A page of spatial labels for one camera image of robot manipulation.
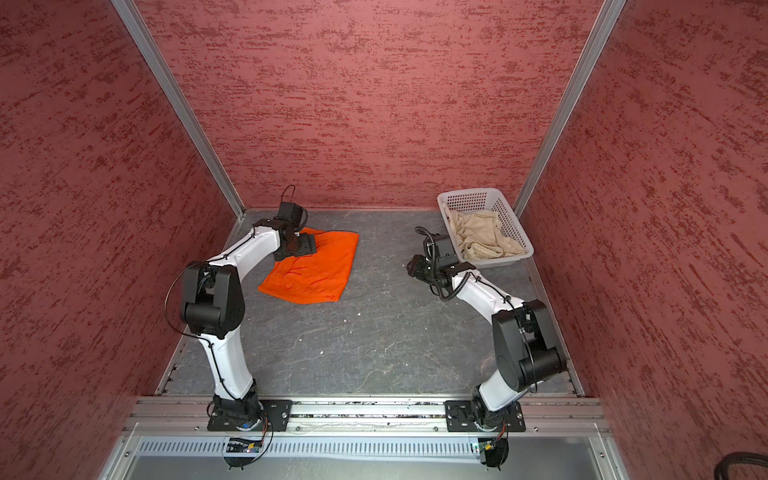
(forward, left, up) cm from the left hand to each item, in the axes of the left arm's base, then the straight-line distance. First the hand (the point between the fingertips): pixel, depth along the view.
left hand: (300, 254), depth 98 cm
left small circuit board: (-52, +5, -10) cm, 54 cm away
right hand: (-8, -37, +2) cm, 38 cm away
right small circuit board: (-51, -55, -9) cm, 76 cm away
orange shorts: (-5, -4, -7) cm, 10 cm away
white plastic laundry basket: (+29, -69, 0) cm, 75 cm away
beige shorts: (+13, -64, -4) cm, 65 cm away
